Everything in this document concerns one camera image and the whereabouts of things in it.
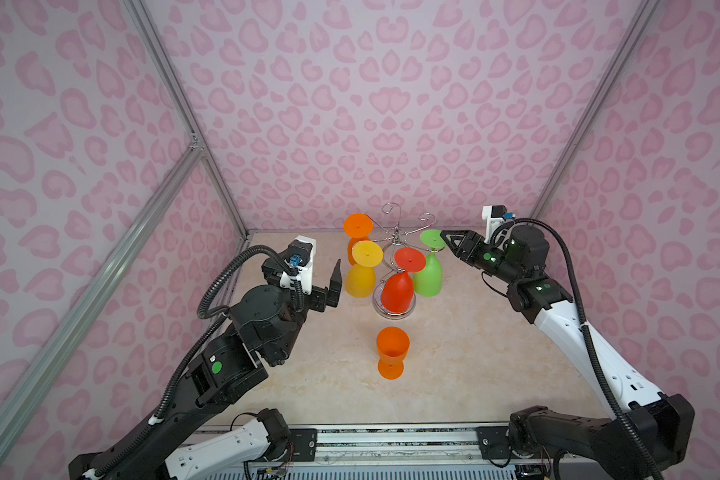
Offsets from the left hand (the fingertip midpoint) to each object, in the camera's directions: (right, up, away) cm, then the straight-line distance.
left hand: (313, 251), depth 56 cm
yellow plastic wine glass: (+8, -7, +20) cm, 23 cm away
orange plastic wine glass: (+17, -24, +21) cm, 36 cm away
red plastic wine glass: (+18, -9, +18) cm, 26 cm away
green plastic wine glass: (+26, -7, +21) cm, 34 cm away
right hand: (+28, +4, +14) cm, 32 cm away
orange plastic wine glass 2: (+7, +7, +21) cm, 23 cm away
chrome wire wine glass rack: (+18, +3, +20) cm, 27 cm away
